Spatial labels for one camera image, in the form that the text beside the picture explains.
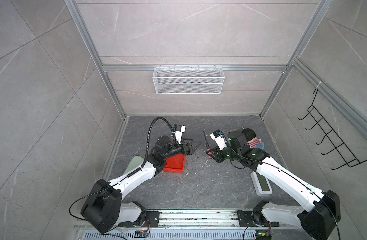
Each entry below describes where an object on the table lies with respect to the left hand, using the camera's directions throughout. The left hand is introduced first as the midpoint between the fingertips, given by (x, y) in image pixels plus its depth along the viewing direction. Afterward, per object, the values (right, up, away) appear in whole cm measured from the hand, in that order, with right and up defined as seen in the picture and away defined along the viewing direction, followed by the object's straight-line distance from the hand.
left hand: (197, 139), depth 73 cm
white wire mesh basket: (-4, +38, +27) cm, 47 cm away
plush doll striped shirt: (+38, -4, +23) cm, 45 cm away
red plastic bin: (-12, -18, +19) cm, 29 cm away
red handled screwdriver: (+5, -5, +1) cm, 8 cm away
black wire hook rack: (+61, -1, -10) cm, 62 cm away
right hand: (+6, -6, +3) cm, 9 cm away
